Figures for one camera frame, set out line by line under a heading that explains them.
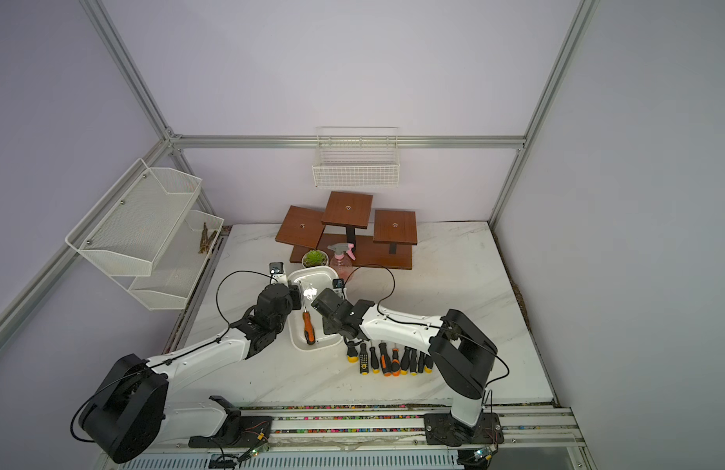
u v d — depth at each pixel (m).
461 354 0.45
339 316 0.65
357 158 0.94
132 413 0.41
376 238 0.98
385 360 0.84
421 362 0.84
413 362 0.84
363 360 0.84
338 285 0.78
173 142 0.92
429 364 0.84
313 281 0.90
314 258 0.97
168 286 0.88
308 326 0.88
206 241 0.98
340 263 0.98
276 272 0.73
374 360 0.85
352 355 0.84
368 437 0.73
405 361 0.84
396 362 0.84
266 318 0.65
